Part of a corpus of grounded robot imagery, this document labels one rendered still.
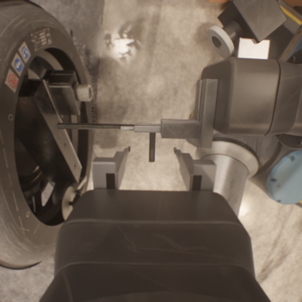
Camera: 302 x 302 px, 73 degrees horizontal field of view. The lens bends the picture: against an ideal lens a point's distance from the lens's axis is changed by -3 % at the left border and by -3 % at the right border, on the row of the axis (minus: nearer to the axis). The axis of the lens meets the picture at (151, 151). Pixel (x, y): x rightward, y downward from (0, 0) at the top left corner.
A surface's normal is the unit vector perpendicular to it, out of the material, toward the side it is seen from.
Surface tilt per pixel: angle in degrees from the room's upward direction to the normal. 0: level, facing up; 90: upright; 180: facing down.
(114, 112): 0
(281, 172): 5
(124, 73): 0
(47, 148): 36
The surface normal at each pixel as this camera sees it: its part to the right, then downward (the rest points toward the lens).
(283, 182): 0.08, 0.33
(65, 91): -0.01, 0.80
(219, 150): -0.51, 0.10
